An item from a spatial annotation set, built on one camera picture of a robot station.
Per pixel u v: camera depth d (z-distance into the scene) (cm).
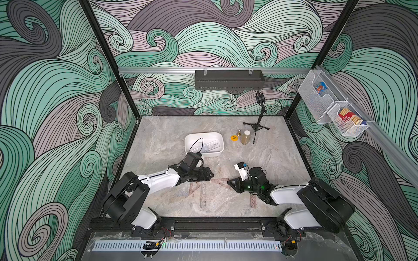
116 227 74
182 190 86
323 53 86
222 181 88
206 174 77
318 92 84
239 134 108
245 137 100
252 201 81
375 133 59
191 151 72
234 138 107
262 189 69
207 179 77
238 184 76
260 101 87
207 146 102
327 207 43
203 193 84
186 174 67
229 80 95
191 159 70
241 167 79
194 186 86
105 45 83
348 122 65
